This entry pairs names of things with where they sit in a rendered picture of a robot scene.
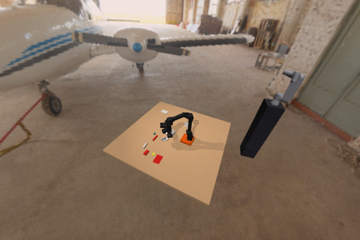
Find red flat plate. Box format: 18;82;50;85
153;154;163;164

